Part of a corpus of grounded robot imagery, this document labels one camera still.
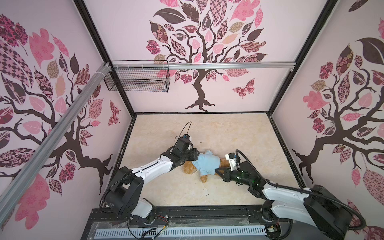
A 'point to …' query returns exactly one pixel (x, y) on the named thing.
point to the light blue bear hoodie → (207, 162)
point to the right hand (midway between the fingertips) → (215, 169)
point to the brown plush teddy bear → (189, 168)
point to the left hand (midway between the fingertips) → (195, 154)
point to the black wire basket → (137, 79)
